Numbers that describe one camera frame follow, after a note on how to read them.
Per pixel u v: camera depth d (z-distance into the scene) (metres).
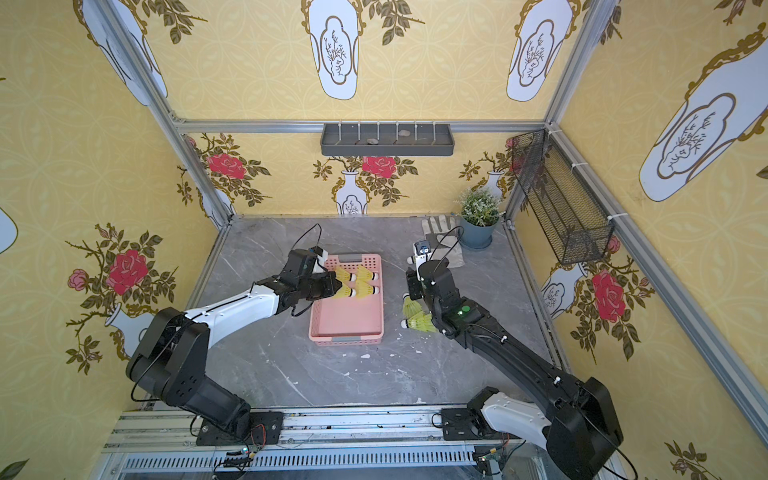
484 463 0.73
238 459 0.73
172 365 0.45
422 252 0.68
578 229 0.82
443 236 1.13
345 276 0.99
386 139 0.91
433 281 0.57
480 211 1.00
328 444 0.72
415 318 0.90
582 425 0.39
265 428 0.73
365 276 1.00
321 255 0.84
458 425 0.74
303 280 0.74
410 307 0.95
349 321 0.90
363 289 0.96
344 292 0.91
